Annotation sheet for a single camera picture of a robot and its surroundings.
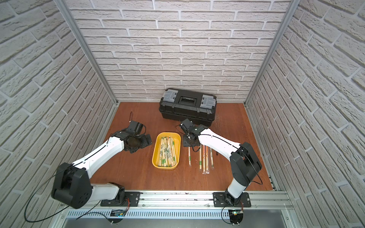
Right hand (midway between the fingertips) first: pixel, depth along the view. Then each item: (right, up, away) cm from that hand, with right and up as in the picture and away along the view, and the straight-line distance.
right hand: (189, 142), depth 87 cm
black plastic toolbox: (-8, +24, +9) cm, 27 cm away
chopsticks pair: (0, -8, -4) cm, 9 cm away
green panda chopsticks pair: (+14, -11, +2) cm, 18 cm away
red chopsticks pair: (+11, -12, +1) cm, 16 cm away
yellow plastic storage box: (-15, -6, +3) cm, 17 cm away
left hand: (-26, +1, -1) cm, 26 cm away
